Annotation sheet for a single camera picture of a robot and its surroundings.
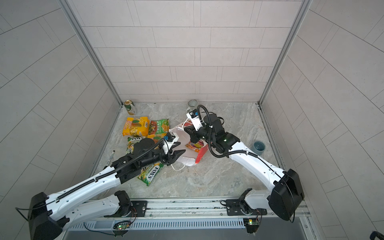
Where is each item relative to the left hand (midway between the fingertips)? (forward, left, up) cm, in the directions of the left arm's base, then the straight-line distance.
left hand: (186, 147), depth 68 cm
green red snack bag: (+25, +21, -20) cm, 38 cm away
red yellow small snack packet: (+9, -4, -17) cm, 20 cm away
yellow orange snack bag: (+22, +33, -16) cm, 43 cm away
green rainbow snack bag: (+13, +36, -19) cm, 43 cm away
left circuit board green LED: (-28, +27, -18) cm, 43 cm away
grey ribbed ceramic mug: (+41, -1, -16) cm, 44 cm away
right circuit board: (-27, -31, -22) cm, 47 cm away
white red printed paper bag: (0, -1, -13) cm, 13 cm away
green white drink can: (+39, +44, -12) cm, 59 cm away
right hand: (+8, +1, +2) cm, 9 cm away
